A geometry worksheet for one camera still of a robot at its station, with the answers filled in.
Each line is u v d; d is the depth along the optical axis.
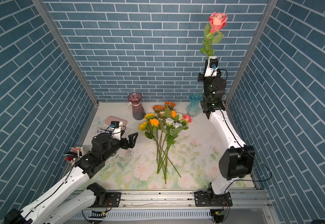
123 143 0.67
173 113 1.07
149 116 1.05
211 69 0.57
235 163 0.45
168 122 1.01
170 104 1.08
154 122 1.01
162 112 1.05
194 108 1.08
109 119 1.08
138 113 1.02
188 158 0.89
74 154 0.81
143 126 0.99
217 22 0.52
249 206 0.73
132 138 0.68
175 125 0.99
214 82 0.61
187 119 1.05
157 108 1.09
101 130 1.01
